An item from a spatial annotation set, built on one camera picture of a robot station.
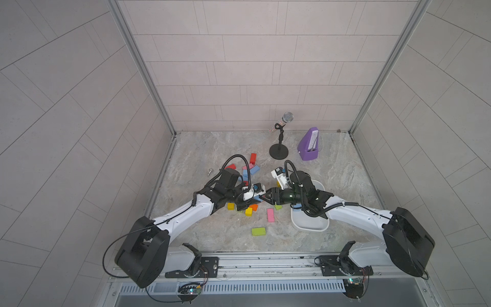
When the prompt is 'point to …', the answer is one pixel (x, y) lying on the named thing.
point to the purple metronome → (308, 145)
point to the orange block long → (254, 206)
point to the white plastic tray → (303, 221)
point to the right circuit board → (353, 287)
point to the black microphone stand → (279, 151)
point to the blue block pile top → (254, 169)
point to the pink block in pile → (250, 165)
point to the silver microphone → (288, 117)
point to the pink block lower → (270, 215)
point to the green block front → (258, 231)
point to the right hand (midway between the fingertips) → (263, 198)
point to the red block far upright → (253, 158)
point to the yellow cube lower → (249, 212)
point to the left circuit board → (189, 291)
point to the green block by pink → (278, 206)
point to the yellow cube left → (231, 206)
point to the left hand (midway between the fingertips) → (259, 195)
